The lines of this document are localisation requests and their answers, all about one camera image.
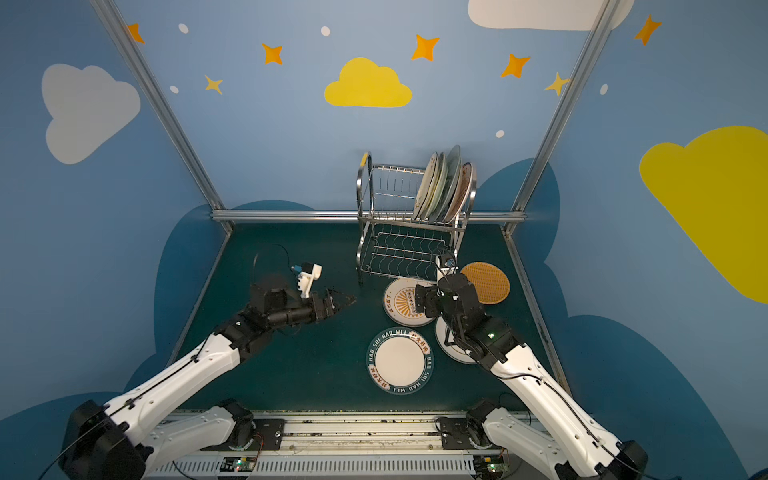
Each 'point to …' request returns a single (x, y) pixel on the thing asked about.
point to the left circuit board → (238, 463)
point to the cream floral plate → (424, 184)
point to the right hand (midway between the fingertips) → (438, 281)
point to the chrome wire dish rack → (392, 240)
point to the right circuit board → (488, 465)
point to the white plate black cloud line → (450, 346)
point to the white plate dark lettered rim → (399, 361)
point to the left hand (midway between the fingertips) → (349, 303)
